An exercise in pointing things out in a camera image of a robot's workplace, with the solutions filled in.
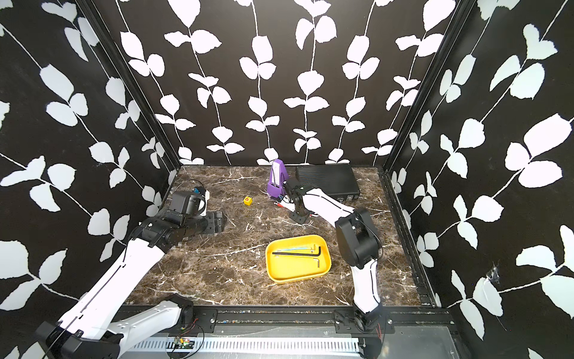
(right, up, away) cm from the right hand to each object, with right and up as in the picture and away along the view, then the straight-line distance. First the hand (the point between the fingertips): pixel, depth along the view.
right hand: (301, 210), depth 96 cm
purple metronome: (-10, +15, +6) cm, 19 cm away
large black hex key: (-1, -17, -7) cm, 19 cm away
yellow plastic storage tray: (-2, -19, -7) cm, 20 cm away
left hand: (-30, 0, -20) cm, 36 cm away
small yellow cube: (-25, +4, +8) cm, 27 cm away
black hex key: (+5, -19, -7) cm, 21 cm away
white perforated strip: (-3, -41, -25) cm, 48 cm away
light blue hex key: (-2, -16, -6) cm, 17 cm away
